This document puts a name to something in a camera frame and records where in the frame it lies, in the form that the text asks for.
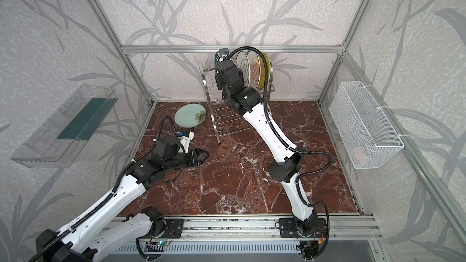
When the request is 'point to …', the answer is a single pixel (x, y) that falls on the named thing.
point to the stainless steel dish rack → (227, 122)
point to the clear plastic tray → (59, 142)
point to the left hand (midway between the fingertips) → (207, 150)
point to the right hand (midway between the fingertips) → (230, 64)
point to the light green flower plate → (190, 115)
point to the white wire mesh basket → (369, 137)
